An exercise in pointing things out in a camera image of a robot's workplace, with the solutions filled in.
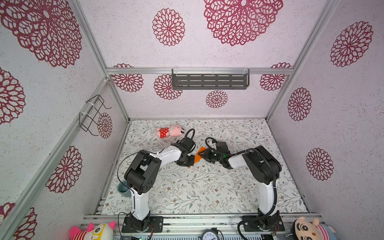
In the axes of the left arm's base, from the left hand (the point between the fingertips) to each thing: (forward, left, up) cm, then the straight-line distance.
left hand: (189, 166), depth 95 cm
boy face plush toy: (-36, -50, +9) cm, 62 cm away
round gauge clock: (-37, -10, +4) cm, 38 cm away
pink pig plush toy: (+23, +12, +8) cm, 27 cm away
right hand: (+8, -6, +3) cm, 11 cm away
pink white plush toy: (-35, +38, +8) cm, 53 cm away
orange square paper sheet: (+5, -5, +1) cm, 8 cm away
